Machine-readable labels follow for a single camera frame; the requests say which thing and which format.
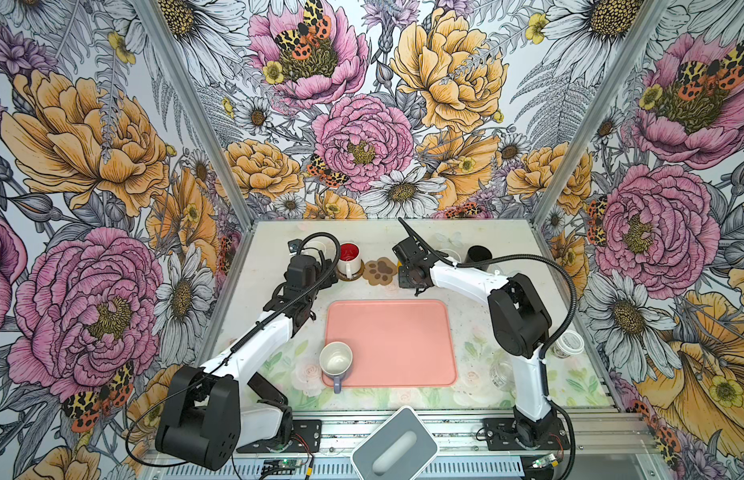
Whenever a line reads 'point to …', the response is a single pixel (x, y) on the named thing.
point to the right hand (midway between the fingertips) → (412, 285)
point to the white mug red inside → (349, 259)
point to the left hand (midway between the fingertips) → (318, 272)
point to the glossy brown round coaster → (355, 276)
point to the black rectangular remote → (265, 389)
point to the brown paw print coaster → (380, 271)
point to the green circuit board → (280, 466)
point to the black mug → (478, 253)
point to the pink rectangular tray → (394, 342)
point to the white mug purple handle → (335, 359)
